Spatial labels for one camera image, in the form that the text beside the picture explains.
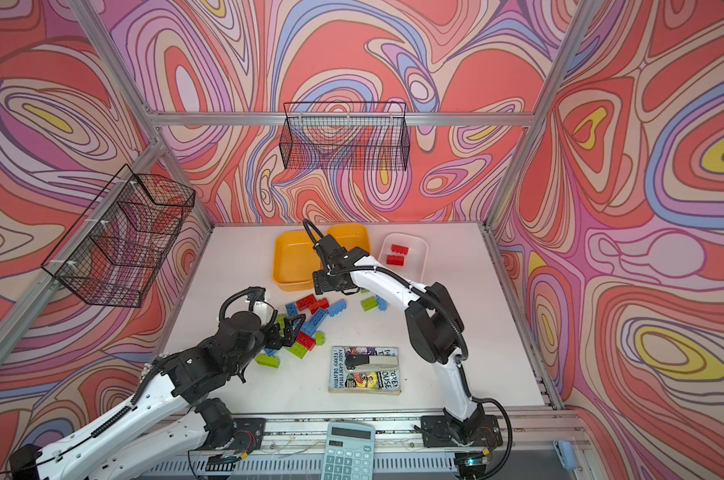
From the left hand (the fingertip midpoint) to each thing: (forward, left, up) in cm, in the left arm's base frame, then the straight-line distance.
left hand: (288, 315), depth 75 cm
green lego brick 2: (-6, +8, -17) cm, 20 cm away
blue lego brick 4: (-4, +8, -16) cm, 18 cm away
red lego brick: (+36, -33, -17) cm, 52 cm away
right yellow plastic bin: (+41, -14, -14) cm, 45 cm away
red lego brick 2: (+13, -1, -16) cm, 21 cm away
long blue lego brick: (+11, -11, -16) cm, 22 cm away
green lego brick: (+13, -21, -17) cm, 30 cm away
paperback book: (-9, -19, -16) cm, 27 cm away
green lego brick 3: (-3, 0, -16) cm, 17 cm away
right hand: (+13, -9, -10) cm, 19 cm away
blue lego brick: (+12, -25, -16) cm, 32 cm away
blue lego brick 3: (+6, -4, -16) cm, 17 cm away
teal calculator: (-28, -16, -15) cm, 35 cm away
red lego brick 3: (+13, -6, -16) cm, 22 cm away
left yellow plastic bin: (+33, +7, -19) cm, 39 cm away
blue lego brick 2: (+10, +4, -15) cm, 19 cm away
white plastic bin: (+30, -38, -17) cm, 51 cm away
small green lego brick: (+1, -6, -17) cm, 18 cm away
